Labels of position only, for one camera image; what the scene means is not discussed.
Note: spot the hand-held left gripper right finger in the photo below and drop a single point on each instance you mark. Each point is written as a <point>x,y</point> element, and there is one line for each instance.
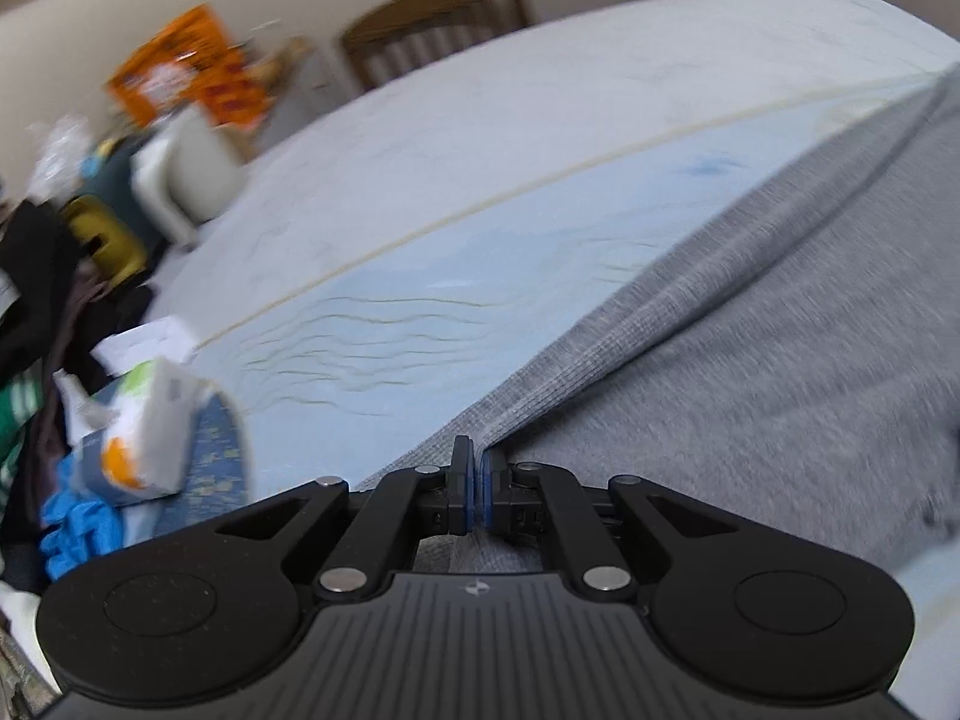
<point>487,491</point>

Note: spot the yellow stool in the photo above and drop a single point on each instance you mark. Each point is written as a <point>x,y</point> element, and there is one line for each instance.
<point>105,221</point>

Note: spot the grey ribbed garment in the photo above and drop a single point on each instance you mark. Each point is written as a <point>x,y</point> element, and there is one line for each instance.
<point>750,352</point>

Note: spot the crumpled white paper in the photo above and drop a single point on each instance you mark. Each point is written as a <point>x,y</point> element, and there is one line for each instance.
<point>142,341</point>

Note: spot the green striped cloth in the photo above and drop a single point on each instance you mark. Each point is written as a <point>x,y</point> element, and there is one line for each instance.
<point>19,397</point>

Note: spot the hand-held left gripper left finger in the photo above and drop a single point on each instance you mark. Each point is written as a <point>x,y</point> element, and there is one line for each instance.
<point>466,491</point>

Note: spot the white drawer cabinet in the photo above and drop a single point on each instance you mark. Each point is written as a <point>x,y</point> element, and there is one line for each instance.
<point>315,105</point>

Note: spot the teal container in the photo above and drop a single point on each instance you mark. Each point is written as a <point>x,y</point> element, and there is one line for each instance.
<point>120,172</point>

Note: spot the blue patterned cloth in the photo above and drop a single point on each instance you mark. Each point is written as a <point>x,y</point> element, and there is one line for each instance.
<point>217,465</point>

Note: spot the white plastic container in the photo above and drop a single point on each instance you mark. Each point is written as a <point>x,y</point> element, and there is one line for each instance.
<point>195,165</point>

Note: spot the blue rubber gloves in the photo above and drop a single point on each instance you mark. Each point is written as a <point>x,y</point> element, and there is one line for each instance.
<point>75,532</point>

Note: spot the dark clothes pile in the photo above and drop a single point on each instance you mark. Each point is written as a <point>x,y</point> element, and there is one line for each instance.
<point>30,277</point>

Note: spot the clear plastic bag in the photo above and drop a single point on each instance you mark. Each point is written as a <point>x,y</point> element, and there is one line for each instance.
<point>64,157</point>

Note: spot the orange printed box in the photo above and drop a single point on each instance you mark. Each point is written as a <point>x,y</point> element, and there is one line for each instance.
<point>180,52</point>

